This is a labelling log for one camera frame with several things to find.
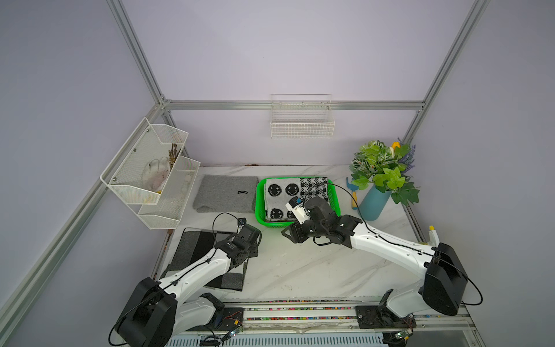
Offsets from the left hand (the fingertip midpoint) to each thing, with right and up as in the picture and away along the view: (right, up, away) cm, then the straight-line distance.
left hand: (248, 247), depth 87 cm
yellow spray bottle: (+68, +6, -12) cm, 69 cm away
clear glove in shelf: (-33, +30, -9) cm, 45 cm away
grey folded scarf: (-12, +21, +17) cm, 30 cm away
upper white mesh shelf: (-38, +31, -10) cm, 50 cm away
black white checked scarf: (-23, +1, +3) cm, 24 cm away
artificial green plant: (+52, +32, -9) cm, 62 cm away
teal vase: (+53, +18, +4) cm, 56 cm away
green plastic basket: (+3, +18, +10) cm, 21 cm away
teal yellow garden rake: (+50, +19, +20) cm, 57 cm away
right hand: (+16, +8, -8) cm, 20 cm away
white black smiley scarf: (+12, +23, +12) cm, 28 cm away
